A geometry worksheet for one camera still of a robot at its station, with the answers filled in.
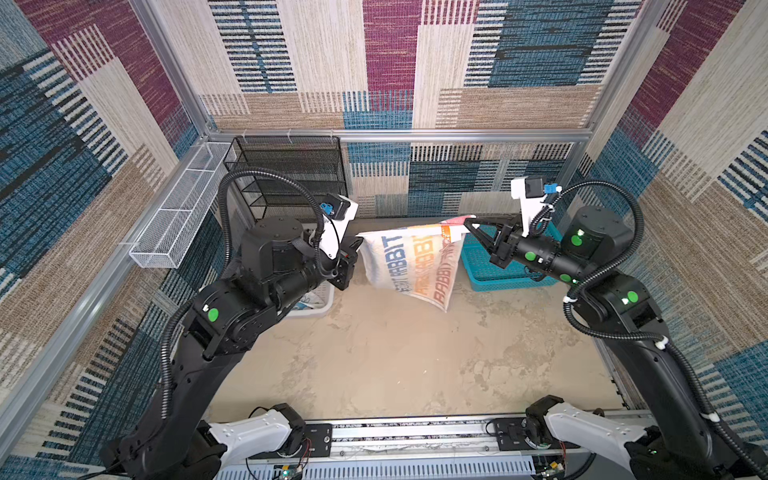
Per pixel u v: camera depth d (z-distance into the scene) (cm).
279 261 36
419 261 65
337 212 42
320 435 75
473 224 54
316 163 105
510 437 73
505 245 46
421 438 75
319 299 96
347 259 45
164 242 70
